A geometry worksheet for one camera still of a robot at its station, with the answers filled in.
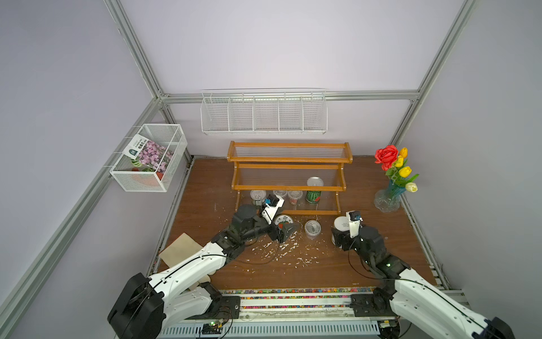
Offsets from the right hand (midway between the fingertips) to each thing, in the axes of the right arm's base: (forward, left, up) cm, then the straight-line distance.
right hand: (341, 225), depth 84 cm
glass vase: (+13, -24, -2) cm, 27 cm away
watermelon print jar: (+15, +9, -2) cm, 18 cm away
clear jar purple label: (0, +11, -4) cm, 12 cm away
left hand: (-2, +21, +11) cm, 24 cm away
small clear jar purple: (+17, +25, -2) cm, 30 cm away
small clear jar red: (+16, +18, -3) cm, 24 cm away
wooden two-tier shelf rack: (+26, +22, +6) cm, 35 cm away
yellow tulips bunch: (+10, -20, +19) cm, 29 cm away
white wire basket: (+9, +78, +22) cm, 81 cm away
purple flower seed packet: (+17, +74, +27) cm, 81 cm away
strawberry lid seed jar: (+3, +24, -1) cm, 24 cm away
